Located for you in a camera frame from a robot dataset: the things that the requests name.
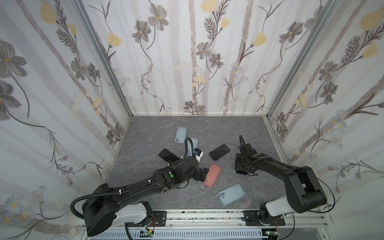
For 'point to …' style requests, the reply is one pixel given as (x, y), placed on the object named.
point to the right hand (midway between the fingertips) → (237, 165)
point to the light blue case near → (195, 144)
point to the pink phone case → (212, 175)
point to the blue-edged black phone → (219, 151)
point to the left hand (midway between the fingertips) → (200, 164)
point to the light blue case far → (180, 135)
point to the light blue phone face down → (231, 194)
